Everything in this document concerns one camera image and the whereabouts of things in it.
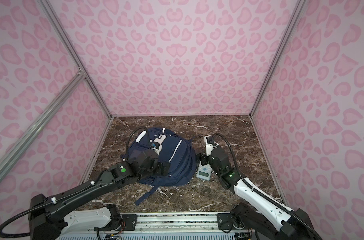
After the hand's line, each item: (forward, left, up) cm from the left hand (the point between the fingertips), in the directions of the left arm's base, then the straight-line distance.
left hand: (164, 161), depth 75 cm
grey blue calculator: (+1, -21, -17) cm, 27 cm away
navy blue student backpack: (+11, -5, -7) cm, 14 cm away
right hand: (+7, -19, +1) cm, 20 cm away
